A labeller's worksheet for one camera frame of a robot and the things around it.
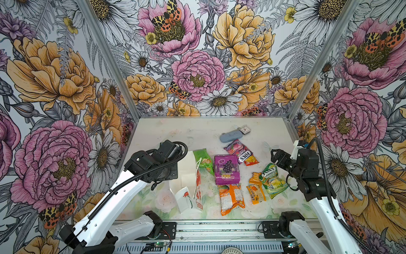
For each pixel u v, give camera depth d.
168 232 0.73
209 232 0.76
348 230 0.42
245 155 0.97
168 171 0.54
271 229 0.74
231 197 0.81
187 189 0.62
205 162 0.92
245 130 1.12
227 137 1.08
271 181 0.86
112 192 0.40
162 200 0.83
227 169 0.89
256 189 0.86
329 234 0.45
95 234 0.37
